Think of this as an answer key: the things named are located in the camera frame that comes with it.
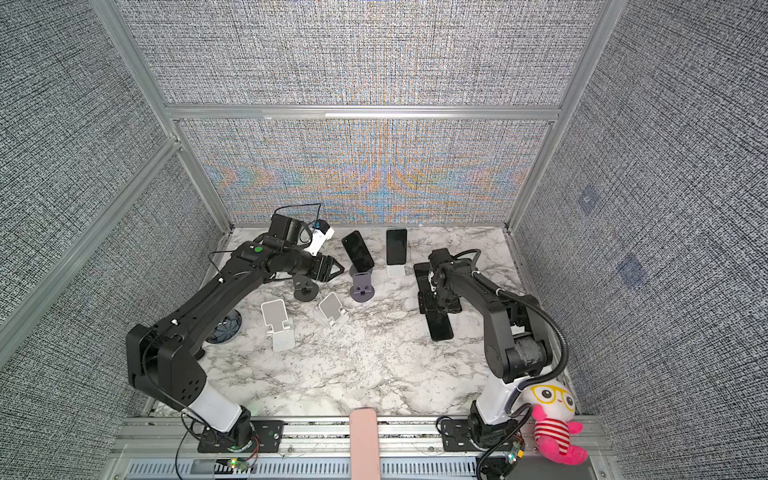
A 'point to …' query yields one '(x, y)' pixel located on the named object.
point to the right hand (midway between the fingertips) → (436, 308)
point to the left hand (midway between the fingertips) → (335, 266)
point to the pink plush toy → (553, 404)
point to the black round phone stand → (305, 289)
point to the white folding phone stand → (282, 328)
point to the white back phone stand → (395, 271)
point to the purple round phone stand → (362, 290)
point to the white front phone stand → (330, 310)
